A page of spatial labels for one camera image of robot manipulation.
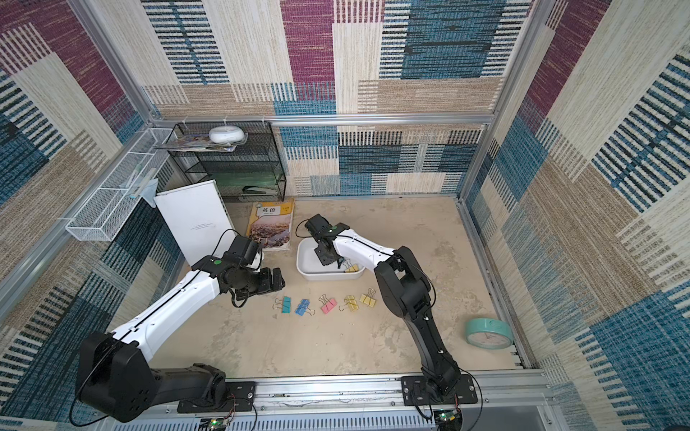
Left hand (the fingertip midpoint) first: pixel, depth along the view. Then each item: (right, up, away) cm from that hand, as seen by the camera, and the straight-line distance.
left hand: (272, 284), depth 84 cm
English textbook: (-9, +18, +29) cm, 35 cm away
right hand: (+17, +9, +15) cm, 24 cm away
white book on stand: (-25, +20, +4) cm, 32 cm away
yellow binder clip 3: (+25, +3, +13) cm, 29 cm away
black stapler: (-14, +32, +26) cm, 44 cm away
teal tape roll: (+62, -12, -8) cm, 64 cm away
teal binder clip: (+3, -8, +7) cm, 11 cm away
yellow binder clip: (+24, -7, +6) cm, 26 cm away
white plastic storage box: (+9, +3, +16) cm, 18 cm away
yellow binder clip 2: (+30, -6, +6) cm, 31 cm away
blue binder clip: (+8, -9, +5) cm, 13 cm away
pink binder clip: (+17, -9, +6) cm, 20 cm away
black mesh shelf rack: (-16, +40, +28) cm, 51 cm away
